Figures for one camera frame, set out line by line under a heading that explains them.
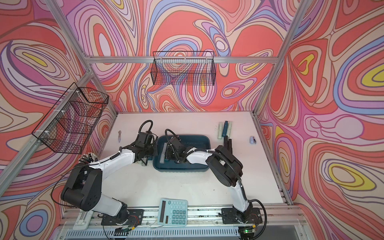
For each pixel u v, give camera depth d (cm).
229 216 73
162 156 91
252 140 101
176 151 73
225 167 52
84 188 44
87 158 77
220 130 107
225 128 107
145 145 72
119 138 105
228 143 98
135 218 72
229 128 107
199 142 103
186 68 96
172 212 73
